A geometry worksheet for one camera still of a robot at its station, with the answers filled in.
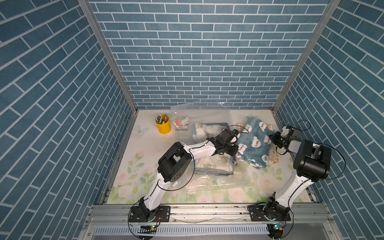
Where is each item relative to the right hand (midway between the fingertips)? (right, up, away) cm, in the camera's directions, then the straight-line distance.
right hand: (272, 135), depth 101 cm
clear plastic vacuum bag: (-55, +9, +11) cm, 57 cm away
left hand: (-24, -9, -11) cm, 28 cm away
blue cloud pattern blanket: (-16, -4, -9) cm, 19 cm away
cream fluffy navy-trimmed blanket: (-40, -14, -19) cm, 46 cm away
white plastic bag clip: (-60, +10, +7) cm, 61 cm away
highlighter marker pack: (-65, +5, +7) cm, 65 cm away
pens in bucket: (-74, +12, -9) cm, 75 cm away
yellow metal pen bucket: (-73, +8, -4) cm, 74 cm away
